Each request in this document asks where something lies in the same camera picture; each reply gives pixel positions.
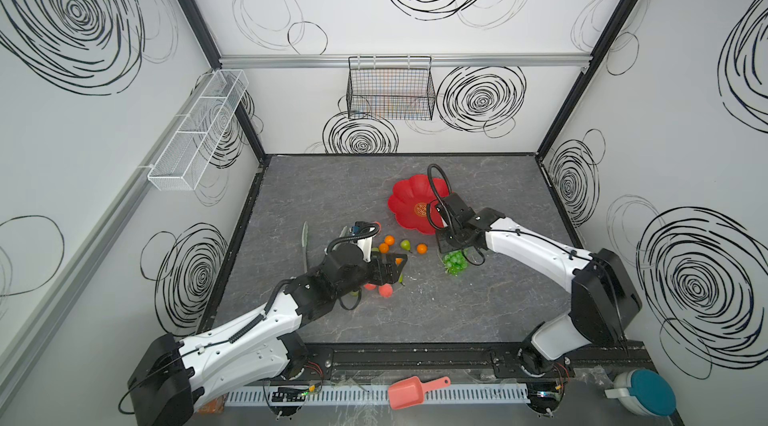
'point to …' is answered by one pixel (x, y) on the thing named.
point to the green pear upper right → (405, 244)
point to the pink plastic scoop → (409, 392)
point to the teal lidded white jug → (643, 392)
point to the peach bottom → (386, 290)
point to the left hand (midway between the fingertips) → (398, 257)
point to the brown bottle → (215, 406)
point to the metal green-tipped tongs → (305, 234)
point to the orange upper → (389, 240)
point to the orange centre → (398, 261)
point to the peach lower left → (370, 287)
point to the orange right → (422, 248)
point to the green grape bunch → (455, 262)
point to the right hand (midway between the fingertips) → (440, 241)
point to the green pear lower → (401, 278)
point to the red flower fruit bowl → (414, 200)
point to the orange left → (383, 247)
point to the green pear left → (375, 251)
